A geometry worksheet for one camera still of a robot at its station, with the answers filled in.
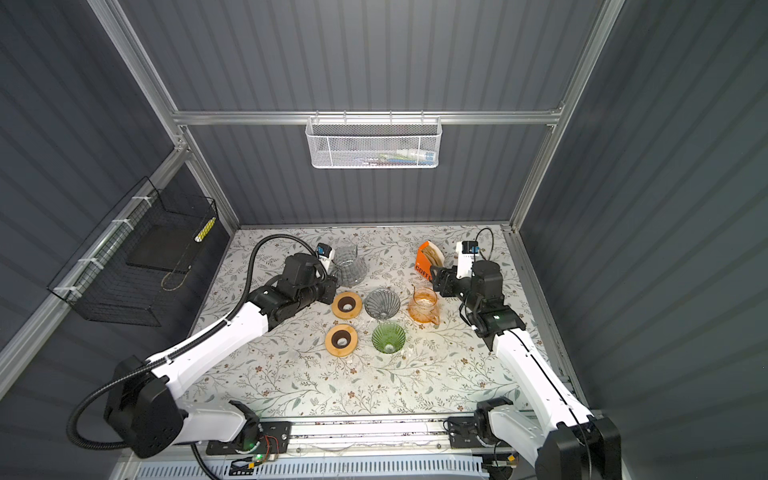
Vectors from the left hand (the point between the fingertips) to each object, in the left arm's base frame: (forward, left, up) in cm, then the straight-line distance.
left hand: (333, 277), depth 83 cm
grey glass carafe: (+2, -5, +2) cm, 5 cm away
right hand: (-2, -31, +4) cm, 31 cm away
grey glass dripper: (+2, -14, -17) cm, 22 cm away
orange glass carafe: (-1, -27, -17) cm, 32 cm away
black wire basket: (-2, +48, +9) cm, 49 cm away
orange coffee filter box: (+13, -30, -8) cm, 33 cm away
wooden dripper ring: (-10, -1, -19) cm, 21 cm away
